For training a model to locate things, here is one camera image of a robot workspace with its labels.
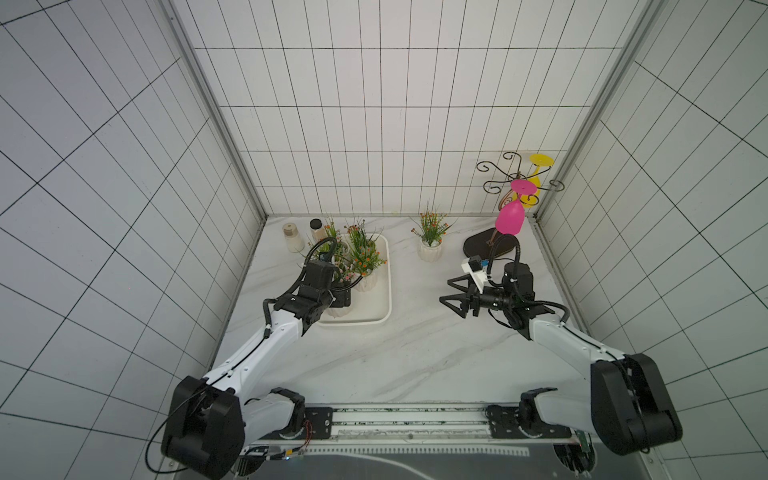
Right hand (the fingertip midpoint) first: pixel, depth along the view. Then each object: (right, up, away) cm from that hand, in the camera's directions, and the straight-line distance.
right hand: (447, 284), depth 82 cm
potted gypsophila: (-30, +10, -10) cm, 34 cm away
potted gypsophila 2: (-25, +9, +18) cm, 32 cm away
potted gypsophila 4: (-1, +17, +21) cm, 27 cm away
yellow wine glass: (+31, +38, +10) cm, 50 cm away
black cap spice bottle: (-42, +17, +21) cm, 50 cm away
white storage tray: (-22, -9, +12) cm, 27 cm away
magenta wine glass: (+22, +20, +11) cm, 32 cm away
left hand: (-33, -3, +3) cm, 33 cm away
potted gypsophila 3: (-23, 0, +12) cm, 26 cm away
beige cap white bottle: (-50, +13, +22) cm, 56 cm away
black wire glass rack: (+21, +11, +24) cm, 33 cm away
